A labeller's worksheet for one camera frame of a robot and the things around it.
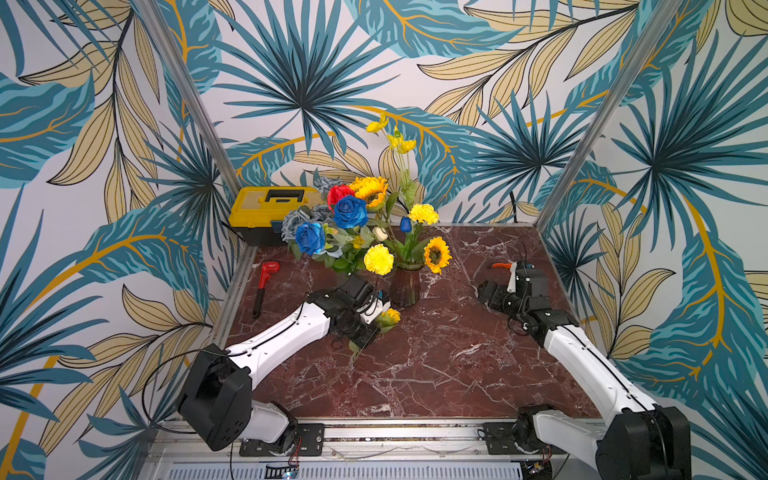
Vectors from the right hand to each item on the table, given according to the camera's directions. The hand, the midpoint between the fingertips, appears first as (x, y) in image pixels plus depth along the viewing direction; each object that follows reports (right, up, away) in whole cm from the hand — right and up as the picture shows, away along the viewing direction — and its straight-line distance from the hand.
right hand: (494, 291), depth 85 cm
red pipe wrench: (-72, +6, +18) cm, 74 cm away
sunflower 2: (-18, +11, -8) cm, 22 cm away
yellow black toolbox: (-75, +24, +16) cm, 80 cm away
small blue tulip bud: (-25, +19, -5) cm, 32 cm away
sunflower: (-31, -7, -5) cm, 32 cm away
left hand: (-35, -13, -5) cm, 38 cm away
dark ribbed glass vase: (-24, -1, +15) cm, 28 cm away
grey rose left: (-54, +19, -11) cm, 59 cm away
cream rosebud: (-32, +16, -6) cm, 37 cm away
